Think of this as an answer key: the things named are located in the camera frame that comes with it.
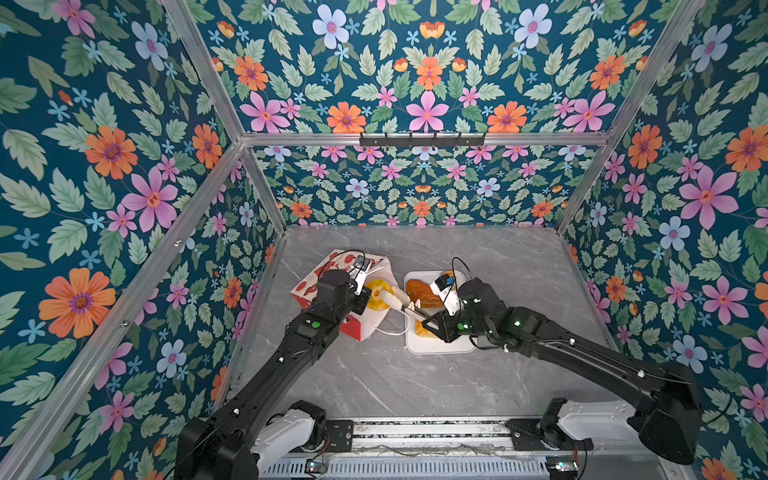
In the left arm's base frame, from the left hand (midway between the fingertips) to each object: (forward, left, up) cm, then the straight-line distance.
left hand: (364, 272), depth 78 cm
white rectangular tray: (-12, -14, -22) cm, 28 cm away
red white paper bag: (-10, +3, -11) cm, 15 cm away
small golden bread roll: (-15, -14, -5) cm, 22 cm away
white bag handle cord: (-12, -8, -12) cm, 19 cm away
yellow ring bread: (-4, -2, -9) cm, 10 cm away
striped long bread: (+14, -27, -22) cm, 37 cm away
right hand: (-13, -15, -4) cm, 20 cm away
